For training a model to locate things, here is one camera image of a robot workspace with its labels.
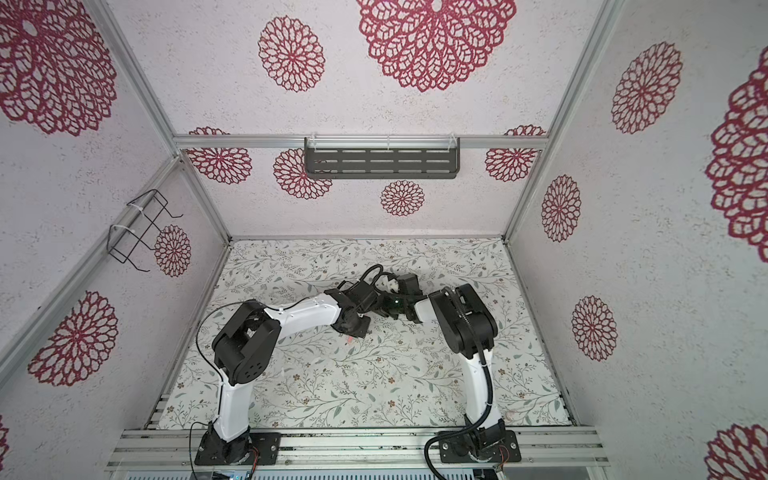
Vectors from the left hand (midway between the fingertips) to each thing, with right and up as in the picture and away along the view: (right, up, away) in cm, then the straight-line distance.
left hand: (356, 334), depth 95 cm
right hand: (+3, +9, +5) cm, 11 cm away
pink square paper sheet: (-2, -1, -3) cm, 3 cm away
